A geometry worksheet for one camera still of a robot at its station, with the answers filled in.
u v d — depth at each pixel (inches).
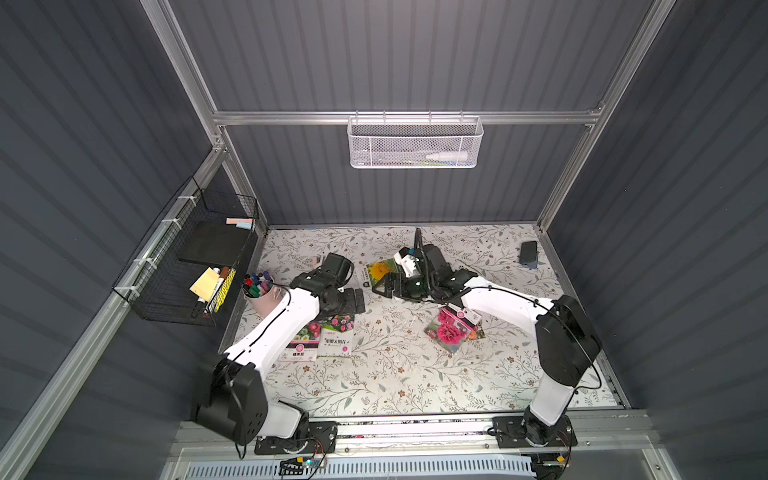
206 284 27.1
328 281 24.0
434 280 26.7
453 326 36.2
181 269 28.9
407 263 31.4
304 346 35.0
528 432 26.3
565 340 20.1
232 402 14.8
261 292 34.9
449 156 34.3
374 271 42.3
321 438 28.9
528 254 42.5
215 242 30.8
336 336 35.8
